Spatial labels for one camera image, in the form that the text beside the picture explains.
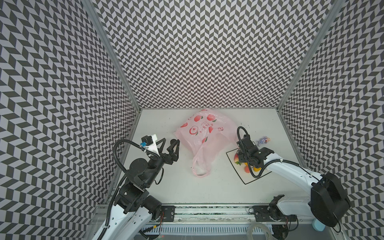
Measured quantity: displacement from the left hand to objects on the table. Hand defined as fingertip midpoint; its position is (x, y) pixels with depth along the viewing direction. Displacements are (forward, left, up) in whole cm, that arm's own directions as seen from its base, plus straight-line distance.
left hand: (173, 141), depth 65 cm
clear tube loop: (-32, -33, -27) cm, 54 cm away
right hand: (+4, -38, -25) cm, 45 cm away
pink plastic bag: (+16, -12, -17) cm, 27 cm away
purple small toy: (+17, -54, -28) cm, 63 cm away
